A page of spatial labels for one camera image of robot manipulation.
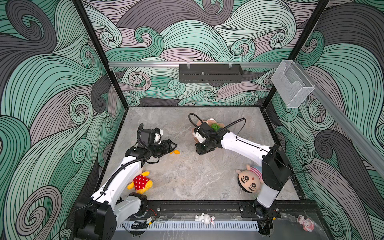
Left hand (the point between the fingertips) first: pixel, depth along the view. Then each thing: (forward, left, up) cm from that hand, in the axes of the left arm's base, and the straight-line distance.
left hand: (174, 146), depth 80 cm
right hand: (+1, -14, -6) cm, 15 cm away
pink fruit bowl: (+27, -23, -12) cm, 37 cm away
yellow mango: (+5, 0, -16) cm, 17 cm away
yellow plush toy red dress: (-16, +17, -11) cm, 26 cm away
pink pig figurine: (-33, -63, -10) cm, 72 cm away
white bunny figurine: (-31, -17, -12) cm, 38 cm away
